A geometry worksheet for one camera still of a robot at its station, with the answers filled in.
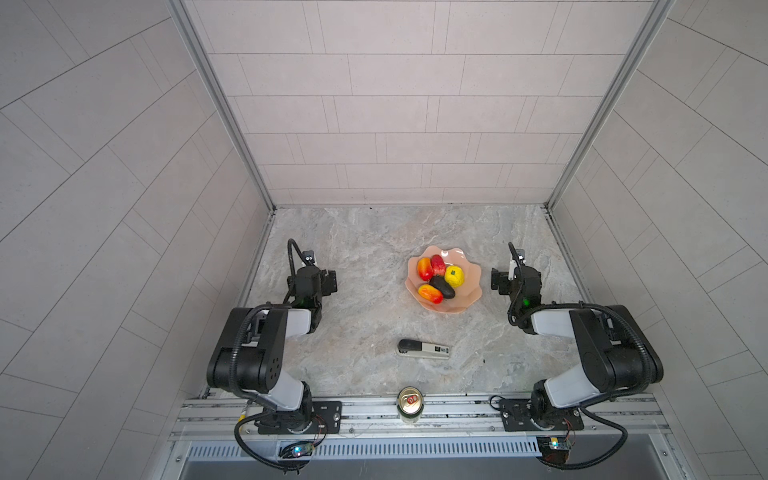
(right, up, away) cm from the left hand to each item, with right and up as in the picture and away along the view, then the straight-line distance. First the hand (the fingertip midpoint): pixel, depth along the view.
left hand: (320, 265), depth 94 cm
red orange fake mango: (+35, -7, -8) cm, 36 cm away
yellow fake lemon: (+42, -3, -4) cm, 42 cm away
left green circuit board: (+3, -37, -29) cm, 47 cm away
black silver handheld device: (+29, -20, -15) cm, 39 cm away
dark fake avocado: (+38, -5, -3) cm, 38 cm away
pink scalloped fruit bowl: (+47, -7, -4) cm, 48 cm away
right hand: (+61, 0, 0) cm, 61 cm away
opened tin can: (+28, -27, -30) cm, 49 cm away
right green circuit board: (+61, -39, -26) cm, 77 cm away
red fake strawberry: (+38, 0, -1) cm, 38 cm away
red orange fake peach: (+33, -1, -2) cm, 33 cm away
